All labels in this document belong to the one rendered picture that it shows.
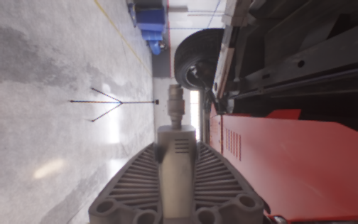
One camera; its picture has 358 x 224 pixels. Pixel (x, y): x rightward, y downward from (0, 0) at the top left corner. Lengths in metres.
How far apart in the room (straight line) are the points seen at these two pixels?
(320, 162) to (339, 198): 0.08
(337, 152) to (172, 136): 0.39
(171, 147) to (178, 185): 0.05
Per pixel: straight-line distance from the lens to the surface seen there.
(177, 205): 0.20
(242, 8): 0.65
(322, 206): 0.54
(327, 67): 0.51
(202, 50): 1.27
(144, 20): 5.82
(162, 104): 8.73
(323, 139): 0.48
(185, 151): 0.16
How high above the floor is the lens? 1.24
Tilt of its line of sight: 3 degrees up
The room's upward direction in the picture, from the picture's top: 88 degrees clockwise
